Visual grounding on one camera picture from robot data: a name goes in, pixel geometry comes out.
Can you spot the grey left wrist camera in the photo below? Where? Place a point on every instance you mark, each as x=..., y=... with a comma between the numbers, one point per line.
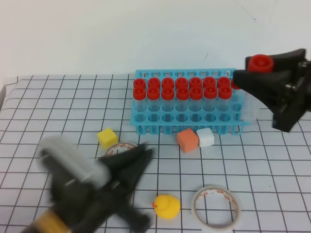
x=72, y=161

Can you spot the row tube three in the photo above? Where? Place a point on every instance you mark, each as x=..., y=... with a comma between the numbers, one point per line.
x=167, y=98
x=167, y=82

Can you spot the row tube four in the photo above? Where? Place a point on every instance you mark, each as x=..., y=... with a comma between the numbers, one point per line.
x=181, y=82
x=182, y=96

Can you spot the back row tube four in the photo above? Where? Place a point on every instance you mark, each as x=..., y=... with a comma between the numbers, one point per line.
x=181, y=82

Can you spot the white tape roll right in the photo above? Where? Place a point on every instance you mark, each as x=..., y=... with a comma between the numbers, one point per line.
x=215, y=209

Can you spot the back row tube seven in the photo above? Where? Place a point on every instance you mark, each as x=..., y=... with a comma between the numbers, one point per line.
x=223, y=81

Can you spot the white checkered table cloth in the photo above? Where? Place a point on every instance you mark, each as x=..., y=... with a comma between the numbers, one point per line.
x=269, y=171

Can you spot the yellow foam cube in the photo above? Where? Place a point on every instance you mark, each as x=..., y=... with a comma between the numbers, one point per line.
x=107, y=138

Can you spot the row tube five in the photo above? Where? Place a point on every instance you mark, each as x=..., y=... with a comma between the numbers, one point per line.
x=195, y=82
x=196, y=95

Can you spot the front row tube five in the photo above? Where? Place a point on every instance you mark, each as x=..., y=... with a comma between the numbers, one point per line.
x=196, y=95

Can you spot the front row tube seven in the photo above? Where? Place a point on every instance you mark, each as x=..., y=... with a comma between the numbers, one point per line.
x=225, y=93

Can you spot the front row tube six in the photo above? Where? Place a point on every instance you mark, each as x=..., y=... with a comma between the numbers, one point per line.
x=210, y=96

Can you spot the row tube seven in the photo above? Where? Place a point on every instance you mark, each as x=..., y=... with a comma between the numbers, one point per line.
x=225, y=93
x=223, y=81

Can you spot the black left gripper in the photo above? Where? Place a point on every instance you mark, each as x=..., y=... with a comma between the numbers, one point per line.
x=83, y=208

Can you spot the front row tube one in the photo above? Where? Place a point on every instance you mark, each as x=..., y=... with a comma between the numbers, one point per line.
x=139, y=95

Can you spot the back row tube three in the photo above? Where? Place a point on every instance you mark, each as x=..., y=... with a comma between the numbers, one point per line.
x=167, y=82

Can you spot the row tube six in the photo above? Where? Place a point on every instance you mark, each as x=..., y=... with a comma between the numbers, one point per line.
x=209, y=81
x=210, y=96

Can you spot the back row tube five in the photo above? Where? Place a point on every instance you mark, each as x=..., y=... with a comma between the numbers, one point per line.
x=195, y=82

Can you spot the yellow rubber duck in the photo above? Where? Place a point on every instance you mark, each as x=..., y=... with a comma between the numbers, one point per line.
x=166, y=206

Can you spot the row tube one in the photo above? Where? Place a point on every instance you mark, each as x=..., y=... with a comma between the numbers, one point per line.
x=139, y=95
x=139, y=83

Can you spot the orange foam cube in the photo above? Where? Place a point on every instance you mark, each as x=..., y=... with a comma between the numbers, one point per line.
x=187, y=140

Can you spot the row tube two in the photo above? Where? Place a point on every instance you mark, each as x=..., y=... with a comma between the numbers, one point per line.
x=154, y=82
x=153, y=95

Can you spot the white foam cube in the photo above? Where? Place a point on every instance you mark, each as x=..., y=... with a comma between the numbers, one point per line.
x=206, y=137

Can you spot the white tape roll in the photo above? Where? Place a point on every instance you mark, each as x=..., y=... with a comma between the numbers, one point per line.
x=119, y=148
x=215, y=209

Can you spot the red capped test tube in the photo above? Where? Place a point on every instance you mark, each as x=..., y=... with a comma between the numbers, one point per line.
x=255, y=80

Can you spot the front row tube three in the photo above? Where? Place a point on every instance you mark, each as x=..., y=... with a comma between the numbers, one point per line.
x=167, y=98

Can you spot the back row tube one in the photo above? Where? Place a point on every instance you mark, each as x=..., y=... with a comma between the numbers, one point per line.
x=139, y=83

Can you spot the front row tube four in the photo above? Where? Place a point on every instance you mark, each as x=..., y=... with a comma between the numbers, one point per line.
x=182, y=96

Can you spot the blue test tube rack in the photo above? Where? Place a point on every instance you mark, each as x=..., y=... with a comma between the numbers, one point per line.
x=221, y=122

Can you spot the back row tube six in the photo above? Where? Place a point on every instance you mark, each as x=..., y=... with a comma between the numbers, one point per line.
x=209, y=81

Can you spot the white tape roll left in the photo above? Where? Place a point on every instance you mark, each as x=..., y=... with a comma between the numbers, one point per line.
x=119, y=148

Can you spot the back row tube eight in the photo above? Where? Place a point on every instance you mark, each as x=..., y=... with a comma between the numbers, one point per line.
x=234, y=85

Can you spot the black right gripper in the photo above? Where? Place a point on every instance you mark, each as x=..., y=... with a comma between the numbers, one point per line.
x=286, y=86

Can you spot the front row tube two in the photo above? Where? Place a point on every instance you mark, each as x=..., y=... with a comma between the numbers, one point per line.
x=153, y=95

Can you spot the back row tube two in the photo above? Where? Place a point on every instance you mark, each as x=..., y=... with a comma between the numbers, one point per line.
x=154, y=82

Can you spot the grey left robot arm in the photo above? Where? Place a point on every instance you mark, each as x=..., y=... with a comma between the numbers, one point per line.
x=48, y=222

